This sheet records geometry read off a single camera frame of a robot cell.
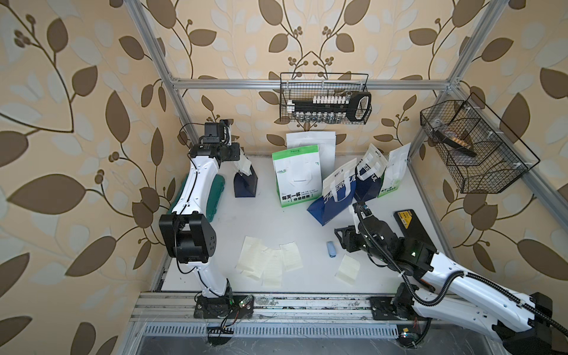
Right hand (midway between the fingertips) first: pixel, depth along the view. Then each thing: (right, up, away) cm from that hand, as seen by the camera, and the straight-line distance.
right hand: (340, 230), depth 74 cm
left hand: (-42, +30, +11) cm, 53 cm away
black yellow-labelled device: (+34, -4, +18) cm, 39 cm away
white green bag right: (+28, +24, +18) cm, 41 cm away
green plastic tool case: (-52, +8, +25) cm, 58 cm away
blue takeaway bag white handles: (+2, +12, +13) cm, 18 cm away
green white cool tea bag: (-14, +19, +17) cm, 29 cm away
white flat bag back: (-1, +34, +25) cm, 43 cm away
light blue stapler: (-1, -10, +11) cm, 15 cm away
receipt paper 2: (-17, -13, +13) cm, 25 cm away
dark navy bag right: (+16, +20, +17) cm, 31 cm away
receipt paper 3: (+5, -17, +9) cm, 20 cm away
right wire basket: (+47, +26, -1) cm, 54 cm away
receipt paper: (-24, -17, +9) cm, 31 cm away
